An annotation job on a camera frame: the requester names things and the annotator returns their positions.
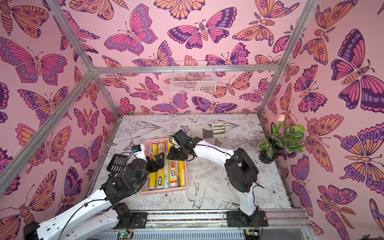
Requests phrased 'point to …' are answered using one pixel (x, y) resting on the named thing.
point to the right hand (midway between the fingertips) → (166, 160)
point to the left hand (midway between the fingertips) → (159, 154)
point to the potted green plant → (278, 144)
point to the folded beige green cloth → (211, 130)
